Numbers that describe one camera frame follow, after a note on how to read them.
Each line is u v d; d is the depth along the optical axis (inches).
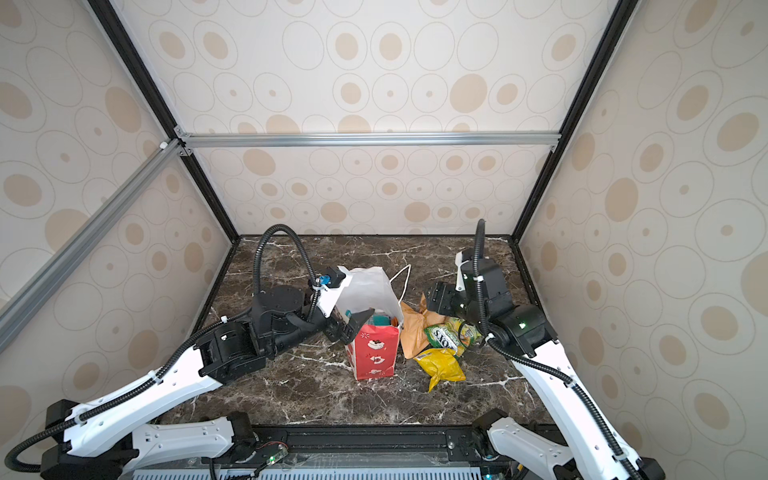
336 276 20.2
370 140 35.3
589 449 14.7
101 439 15.2
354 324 21.5
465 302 21.6
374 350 28.6
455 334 35.2
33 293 21.0
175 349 36.3
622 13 26.8
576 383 15.7
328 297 19.8
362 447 29.5
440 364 31.4
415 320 34.0
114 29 27.0
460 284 23.2
